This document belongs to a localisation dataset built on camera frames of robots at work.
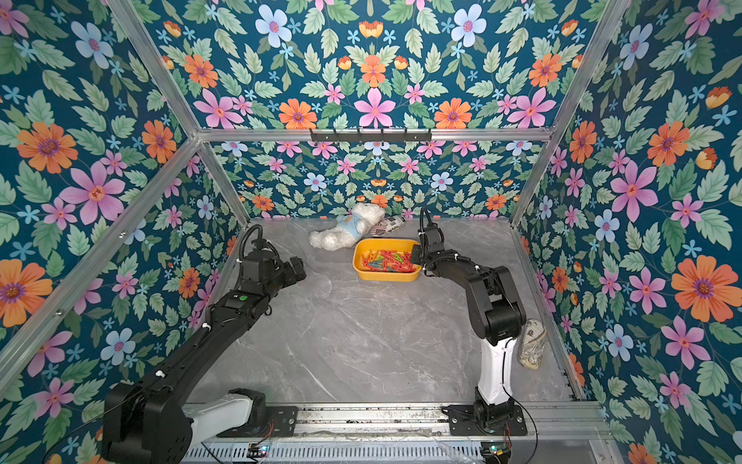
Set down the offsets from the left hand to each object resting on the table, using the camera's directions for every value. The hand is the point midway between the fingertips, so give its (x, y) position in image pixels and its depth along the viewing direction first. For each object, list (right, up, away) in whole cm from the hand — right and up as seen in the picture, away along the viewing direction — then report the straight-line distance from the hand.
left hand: (293, 262), depth 84 cm
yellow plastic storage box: (+26, 0, +20) cm, 33 cm away
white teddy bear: (+13, +11, +22) cm, 28 cm away
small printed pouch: (+27, +13, +31) cm, 43 cm away
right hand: (+39, +3, +18) cm, 43 cm away
